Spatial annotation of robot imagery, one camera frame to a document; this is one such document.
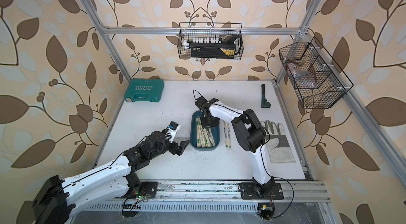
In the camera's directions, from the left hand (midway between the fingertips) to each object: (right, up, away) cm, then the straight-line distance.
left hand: (183, 136), depth 79 cm
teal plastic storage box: (+17, 0, +15) cm, 23 cm away
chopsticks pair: (+24, -3, +14) cm, 28 cm away
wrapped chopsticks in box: (+11, -4, +12) cm, 17 cm away
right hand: (+13, +2, +17) cm, 22 cm away
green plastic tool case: (-32, +25, +31) cm, 52 cm away
